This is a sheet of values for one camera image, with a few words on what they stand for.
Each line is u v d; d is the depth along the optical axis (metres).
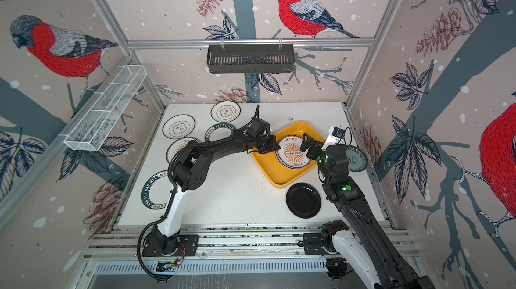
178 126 1.11
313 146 0.66
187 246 0.73
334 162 0.53
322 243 0.72
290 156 0.95
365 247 0.46
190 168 0.57
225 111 1.18
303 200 0.84
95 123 0.73
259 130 0.81
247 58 1.07
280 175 0.92
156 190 0.89
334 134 0.63
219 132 1.08
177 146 1.03
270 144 0.88
